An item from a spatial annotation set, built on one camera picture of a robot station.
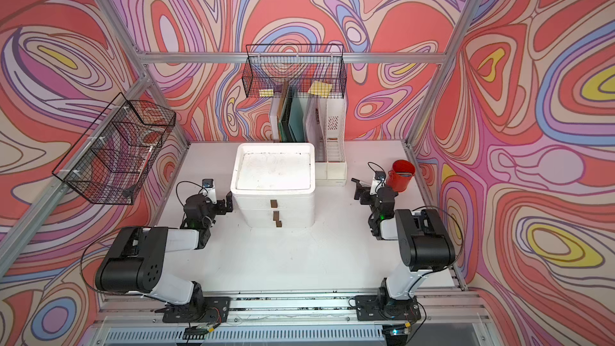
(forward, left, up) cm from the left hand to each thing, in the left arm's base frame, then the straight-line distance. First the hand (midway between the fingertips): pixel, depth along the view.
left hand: (220, 193), depth 93 cm
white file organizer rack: (+26, -43, +12) cm, 51 cm away
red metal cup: (+6, -72, +3) cm, 72 cm away
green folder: (+26, -30, +16) cm, 42 cm away
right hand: (+3, -60, -1) cm, 60 cm away
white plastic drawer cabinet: (-7, -24, +16) cm, 30 cm away
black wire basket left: (-4, +28, +22) cm, 36 cm away
